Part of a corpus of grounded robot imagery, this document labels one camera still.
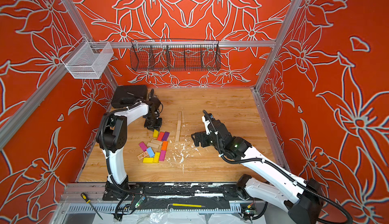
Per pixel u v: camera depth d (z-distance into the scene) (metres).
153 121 0.83
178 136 0.92
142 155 0.84
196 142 0.66
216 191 0.74
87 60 0.92
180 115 1.03
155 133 0.92
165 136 0.93
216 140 0.54
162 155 0.85
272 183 0.45
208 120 0.65
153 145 0.88
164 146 0.89
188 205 0.70
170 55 1.00
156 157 0.83
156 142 0.90
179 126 0.97
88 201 0.71
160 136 0.92
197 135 0.67
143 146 0.88
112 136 0.53
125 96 1.07
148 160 0.83
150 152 0.86
